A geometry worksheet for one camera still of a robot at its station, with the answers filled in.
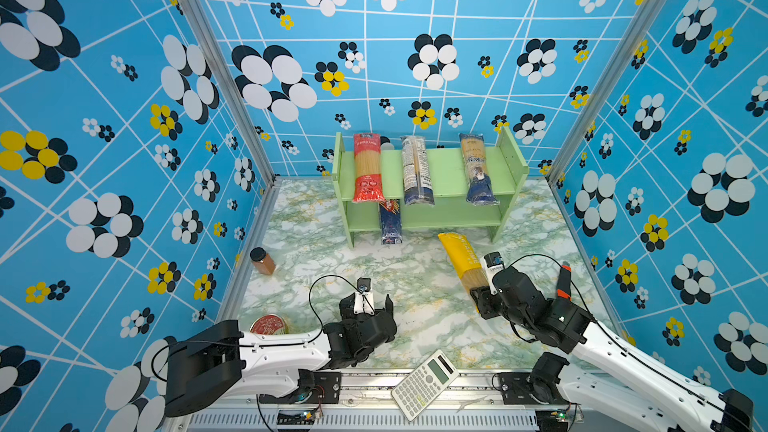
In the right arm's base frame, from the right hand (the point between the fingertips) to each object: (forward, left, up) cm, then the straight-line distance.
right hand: (477, 290), depth 78 cm
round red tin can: (-7, +57, -8) cm, 58 cm away
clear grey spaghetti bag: (+21, +16, +19) cm, 32 cm away
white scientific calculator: (-21, +15, -11) cm, 28 cm away
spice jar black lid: (+12, +63, -1) cm, 64 cm away
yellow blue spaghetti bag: (+19, 0, +18) cm, 27 cm away
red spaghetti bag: (+24, +29, +19) cm, 42 cm away
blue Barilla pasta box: (+17, +23, +5) cm, 29 cm away
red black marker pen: (+8, -30, -12) cm, 34 cm away
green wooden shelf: (+32, -11, +15) cm, 37 cm away
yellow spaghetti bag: (+7, +3, +3) cm, 8 cm away
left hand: (0, +27, -6) cm, 27 cm away
